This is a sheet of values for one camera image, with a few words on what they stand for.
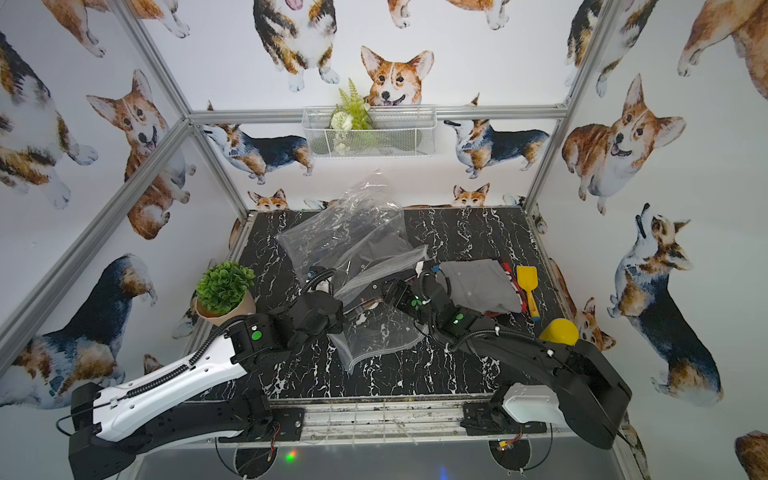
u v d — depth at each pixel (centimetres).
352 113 82
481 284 93
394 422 75
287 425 74
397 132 92
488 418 68
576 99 89
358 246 92
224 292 81
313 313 51
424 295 59
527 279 99
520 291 95
